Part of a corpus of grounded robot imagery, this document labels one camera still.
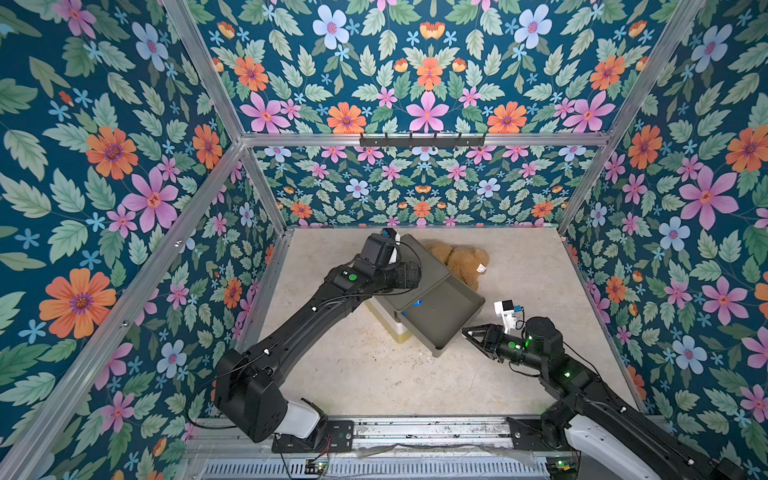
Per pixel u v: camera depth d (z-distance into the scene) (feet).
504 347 2.18
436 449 2.37
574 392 1.77
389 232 2.30
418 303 2.69
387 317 2.64
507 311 2.36
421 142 3.08
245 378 1.43
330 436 2.41
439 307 2.63
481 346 2.23
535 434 2.40
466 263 3.06
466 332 2.39
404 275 2.26
